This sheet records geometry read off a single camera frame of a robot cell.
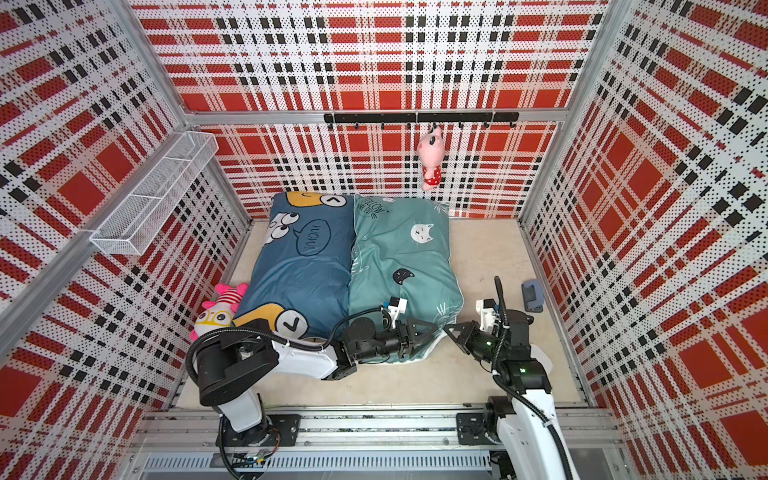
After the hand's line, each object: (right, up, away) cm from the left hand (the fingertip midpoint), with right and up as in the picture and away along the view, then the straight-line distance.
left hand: (441, 334), depth 72 cm
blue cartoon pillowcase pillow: (-40, +12, +15) cm, 44 cm away
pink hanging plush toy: (-1, +52, +19) cm, 55 cm away
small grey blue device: (+33, +6, +24) cm, 41 cm away
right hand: (+2, 0, +4) cm, 5 cm away
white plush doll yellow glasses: (-63, +2, +14) cm, 65 cm away
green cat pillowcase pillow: (-9, +21, +32) cm, 39 cm away
